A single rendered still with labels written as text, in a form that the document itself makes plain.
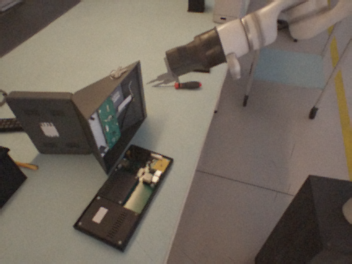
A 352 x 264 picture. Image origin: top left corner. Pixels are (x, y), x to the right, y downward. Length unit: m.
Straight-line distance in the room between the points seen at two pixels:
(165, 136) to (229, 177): 1.19
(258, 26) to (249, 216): 1.41
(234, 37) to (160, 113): 0.40
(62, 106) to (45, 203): 0.24
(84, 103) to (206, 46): 0.29
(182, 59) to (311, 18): 0.25
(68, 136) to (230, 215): 1.27
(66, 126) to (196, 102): 0.43
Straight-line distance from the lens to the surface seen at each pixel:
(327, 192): 0.97
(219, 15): 1.39
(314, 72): 2.50
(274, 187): 1.96
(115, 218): 0.63
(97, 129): 0.65
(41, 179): 0.78
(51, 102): 0.66
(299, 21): 0.59
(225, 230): 1.74
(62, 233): 0.68
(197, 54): 0.56
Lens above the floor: 1.59
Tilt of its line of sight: 47 degrees down
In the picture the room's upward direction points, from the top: 1 degrees counter-clockwise
